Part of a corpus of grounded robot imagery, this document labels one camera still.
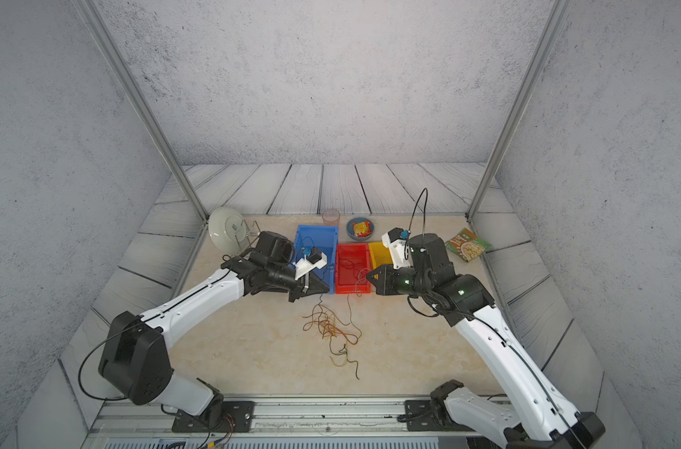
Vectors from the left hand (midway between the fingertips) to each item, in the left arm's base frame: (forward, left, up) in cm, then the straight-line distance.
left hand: (329, 289), depth 76 cm
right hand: (-3, -10, +10) cm, 14 cm away
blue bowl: (+37, -7, -17) cm, 41 cm away
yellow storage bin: (+24, -17, -16) cm, 34 cm away
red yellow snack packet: (+36, -11, -15) cm, 41 cm away
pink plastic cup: (+42, +1, -14) cm, 45 cm away
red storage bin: (+21, -7, -20) cm, 30 cm away
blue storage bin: (+32, +3, -16) cm, 36 cm away
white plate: (+28, +36, -5) cm, 46 cm away
